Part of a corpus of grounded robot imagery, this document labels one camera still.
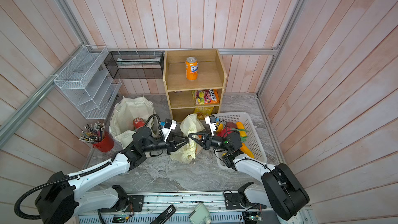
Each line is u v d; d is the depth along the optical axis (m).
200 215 0.66
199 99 0.92
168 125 0.61
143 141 0.58
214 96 0.93
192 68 0.77
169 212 0.68
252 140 0.89
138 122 0.98
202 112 1.04
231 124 0.96
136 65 1.06
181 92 0.98
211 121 0.66
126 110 0.89
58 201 0.39
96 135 0.85
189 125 0.71
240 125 0.97
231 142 0.59
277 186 0.42
